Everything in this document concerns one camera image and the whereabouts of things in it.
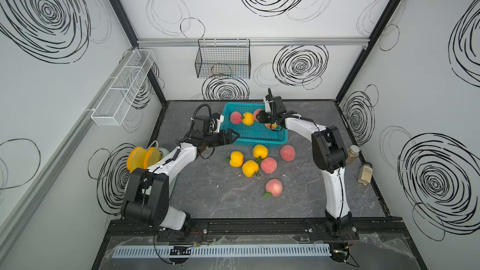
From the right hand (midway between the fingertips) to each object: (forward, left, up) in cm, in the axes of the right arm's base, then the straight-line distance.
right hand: (260, 115), depth 102 cm
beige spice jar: (-31, -48, -6) cm, 57 cm away
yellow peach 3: (-29, +5, -3) cm, 30 cm away
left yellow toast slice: (-35, +48, +15) cm, 62 cm away
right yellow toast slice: (-34, +42, +15) cm, 56 cm away
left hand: (-19, +13, +6) cm, 24 cm away
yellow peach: (-1, +6, -2) cm, 7 cm away
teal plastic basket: (-8, +2, -7) cm, 11 cm away
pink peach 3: (-28, -4, -3) cm, 28 cm away
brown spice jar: (-23, -43, -2) cm, 49 cm away
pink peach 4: (-21, -13, -3) cm, 25 cm away
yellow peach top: (-20, 0, -4) cm, 21 cm away
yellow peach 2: (-25, +12, -4) cm, 28 cm away
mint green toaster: (-37, +41, -6) cm, 56 cm away
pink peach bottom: (-38, -5, -3) cm, 38 cm away
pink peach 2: (+1, +2, +1) cm, 3 cm away
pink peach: (+1, +14, -3) cm, 14 cm away
